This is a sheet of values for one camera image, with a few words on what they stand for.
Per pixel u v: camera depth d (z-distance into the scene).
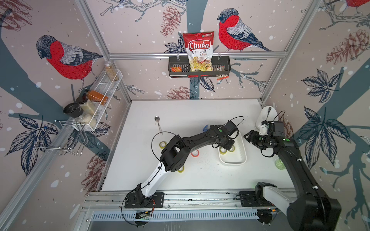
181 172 0.83
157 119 1.07
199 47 0.81
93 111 0.68
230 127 0.71
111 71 0.86
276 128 0.61
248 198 0.73
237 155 0.90
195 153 0.90
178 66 0.95
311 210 0.38
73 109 0.58
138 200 0.64
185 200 0.75
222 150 0.90
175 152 0.56
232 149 0.90
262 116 0.92
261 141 0.68
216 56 0.91
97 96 0.72
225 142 0.76
